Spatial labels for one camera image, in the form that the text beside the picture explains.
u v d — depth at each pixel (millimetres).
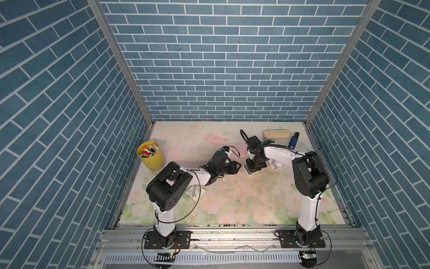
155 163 869
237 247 731
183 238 738
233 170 824
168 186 501
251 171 935
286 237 739
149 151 921
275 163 665
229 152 864
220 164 742
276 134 1089
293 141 1108
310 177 525
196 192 845
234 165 826
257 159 806
